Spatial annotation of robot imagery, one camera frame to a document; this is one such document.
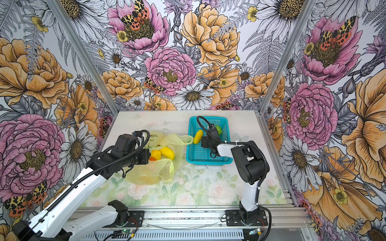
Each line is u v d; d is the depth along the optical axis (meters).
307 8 0.72
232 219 0.74
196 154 0.98
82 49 0.86
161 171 0.67
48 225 0.38
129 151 0.57
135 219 0.74
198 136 1.02
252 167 0.51
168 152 0.92
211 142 0.80
